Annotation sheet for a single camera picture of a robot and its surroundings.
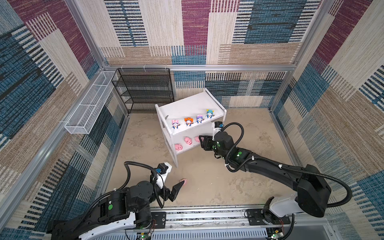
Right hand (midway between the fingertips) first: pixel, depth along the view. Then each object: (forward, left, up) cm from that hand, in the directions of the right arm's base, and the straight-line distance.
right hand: (202, 139), depth 80 cm
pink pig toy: (-3, +13, -1) cm, 13 cm away
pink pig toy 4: (-16, +10, -19) cm, 27 cm away
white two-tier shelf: (0, +9, +16) cm, 19 cm away
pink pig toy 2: (0, +8, -1) cm, 8 cm away
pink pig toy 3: (+1, +3, -1) cm, 3 cm away
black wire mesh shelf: (+45, +41, 0) cm, 61 cm away
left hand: (-20, +13, +3) cm, 24 cm away
